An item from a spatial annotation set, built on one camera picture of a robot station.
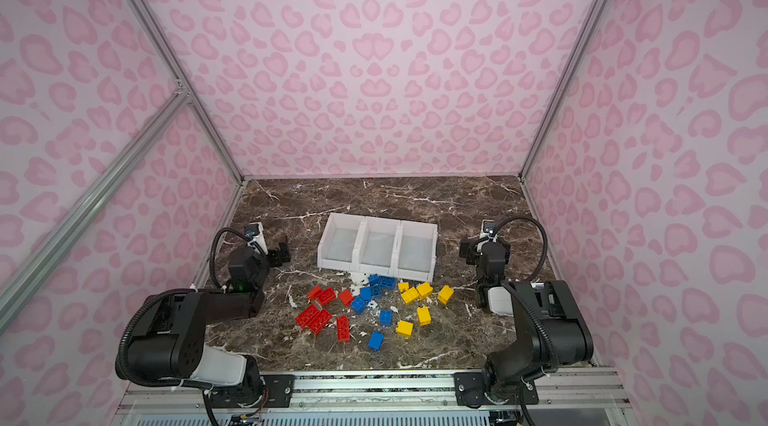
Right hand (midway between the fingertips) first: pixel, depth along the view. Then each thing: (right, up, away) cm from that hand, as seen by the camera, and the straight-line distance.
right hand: (485, 233), depth 92 cm
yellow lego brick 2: (-19, -16, -4) cm, 25 cm away
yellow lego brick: (-23, -18, -4) cm, 29 cm away
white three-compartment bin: (-33, -5, +6) cm, 34 cm away
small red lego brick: (-52, -17, -4) cm, 54 cm away
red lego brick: (-48, -18, -4) cm, 51 cm away
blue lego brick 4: (-30, -22, -10) cm, 39 cm away
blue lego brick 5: (-33, -28, -11) cm, 44 cm away
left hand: (-65, 0, -1) cm, 65 cm away
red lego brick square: (-42, -18, -4) cm, 46 cm away
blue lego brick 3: (-38, -19, -8) cm, 43 cm away
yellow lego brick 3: (-13, -17, -4) cm, 22 cm away
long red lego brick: (-52, -22, -8) cm, 57 cm away
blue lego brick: (-31, -14, -2) cm, 35 cm away
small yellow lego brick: (-25, -16, -2) cm, 30 cm away
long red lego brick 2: (-48, -23, -9) cm, 54 cm away
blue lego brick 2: (-37, -18, -2) cm, 41 cm away
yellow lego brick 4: (-20, -22, -10) cm, 31 cm away
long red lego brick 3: (-42, -25, -10) cm, 50 cm away
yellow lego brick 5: (-25, -25, -10) cm, 37 cm away
